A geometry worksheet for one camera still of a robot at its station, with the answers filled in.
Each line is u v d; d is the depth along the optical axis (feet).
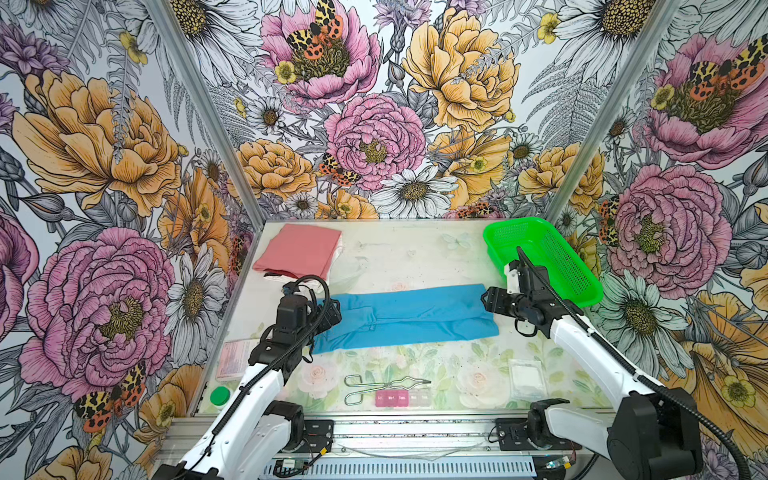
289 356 1.89
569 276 3.33
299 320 2.11
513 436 2.40
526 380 2.73
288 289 2.40
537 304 2.09
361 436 2.49
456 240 3.79
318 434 2.45
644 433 1.30
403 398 2.59
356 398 2.65
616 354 1.56
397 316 3.15
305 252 3.62
